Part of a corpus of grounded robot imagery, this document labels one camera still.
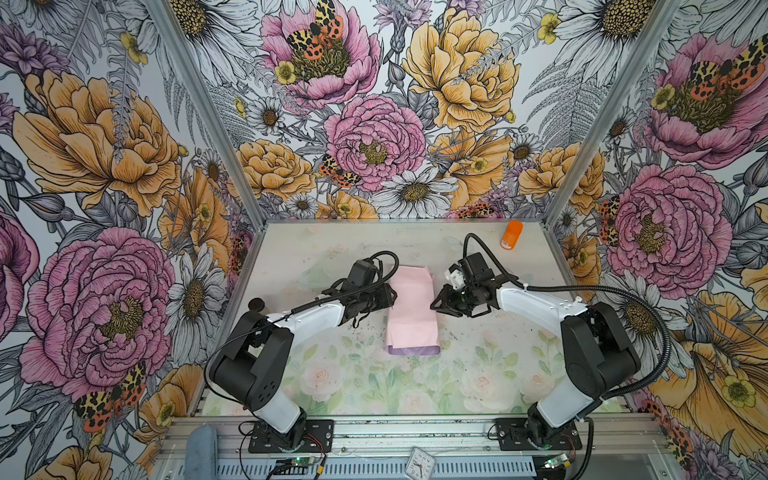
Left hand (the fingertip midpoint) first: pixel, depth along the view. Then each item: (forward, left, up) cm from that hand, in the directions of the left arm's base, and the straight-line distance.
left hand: (390, 303), depth 91 cm
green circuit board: (-38, +21, -7) cm, 44 cm away
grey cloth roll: (-37, +43, -4) cm, 57 cm away
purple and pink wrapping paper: (-8, -6, +1) cm, 10 cm away
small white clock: (-39, -6, -4) cm, 40 cm away
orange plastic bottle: (+27, -43, 0) cm, 51 cm away
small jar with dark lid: (-1, +38, +3) cm, 39 cm away
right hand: (-4, -13, +1) cm, 13 cm away
